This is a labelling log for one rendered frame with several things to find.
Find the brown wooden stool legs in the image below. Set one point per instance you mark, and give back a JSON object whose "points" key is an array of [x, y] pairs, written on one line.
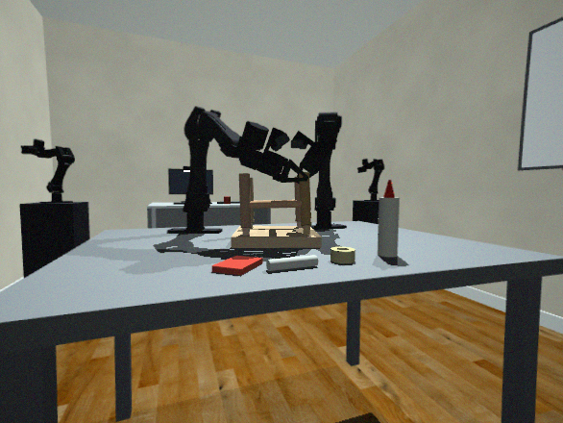
{"points": [[247, 204]]}

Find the beige roll of masking tape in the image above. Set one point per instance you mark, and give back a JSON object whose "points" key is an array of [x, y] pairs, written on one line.
{"points": [[342, 254]]}

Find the red flat block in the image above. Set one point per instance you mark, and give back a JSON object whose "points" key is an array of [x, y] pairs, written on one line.
{"points": [[237, 265]]}

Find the tan wooden stool seat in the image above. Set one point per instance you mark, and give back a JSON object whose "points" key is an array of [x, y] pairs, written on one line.
{"points": [[276, 237]]}

